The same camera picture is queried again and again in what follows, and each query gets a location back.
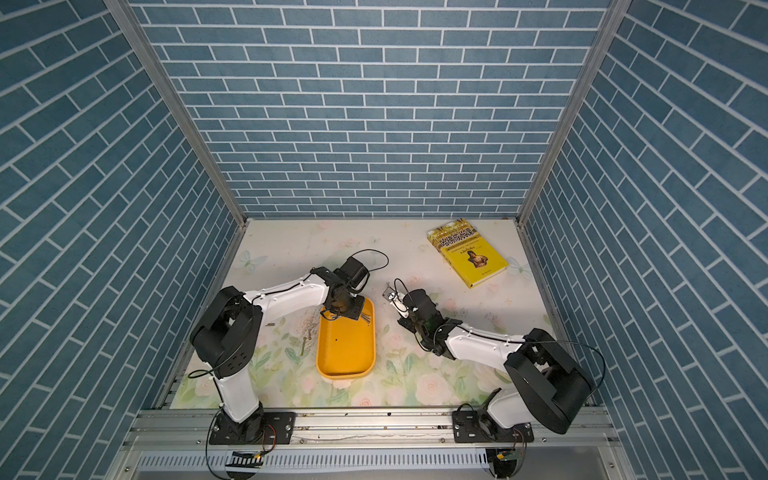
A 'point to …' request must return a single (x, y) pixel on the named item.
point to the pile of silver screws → (366, 318)
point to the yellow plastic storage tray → (346, 346)
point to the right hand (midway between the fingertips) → (411, 299)
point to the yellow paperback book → (468, 251)
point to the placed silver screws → (304, 340)
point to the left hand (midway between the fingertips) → (361, 312)
